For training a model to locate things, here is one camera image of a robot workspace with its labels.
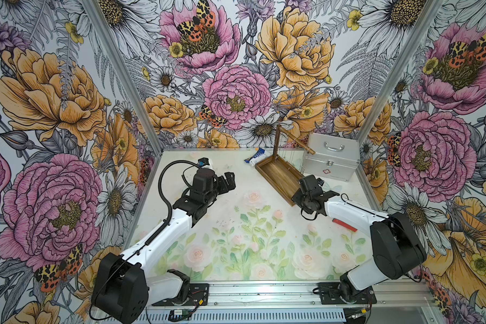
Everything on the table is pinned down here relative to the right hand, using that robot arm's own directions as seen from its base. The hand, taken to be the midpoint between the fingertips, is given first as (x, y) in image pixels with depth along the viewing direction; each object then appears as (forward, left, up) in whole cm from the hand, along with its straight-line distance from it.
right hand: (295, 202), depth 93 cm
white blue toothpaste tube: (+32, +16, -3) cm, 35 cm away
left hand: (+2, +31, +14) cm, 34 cm away
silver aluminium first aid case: (+20, -22, +9) cm, 31 cm away
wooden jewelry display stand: (+21, +3, -6) cm, 23 cm away
